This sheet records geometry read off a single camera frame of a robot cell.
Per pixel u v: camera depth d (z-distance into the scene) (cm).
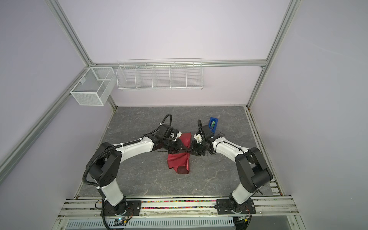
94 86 97
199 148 78
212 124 102
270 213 73
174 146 79
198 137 86
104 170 47
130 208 74
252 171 46
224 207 72
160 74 108
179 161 81
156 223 71
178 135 85
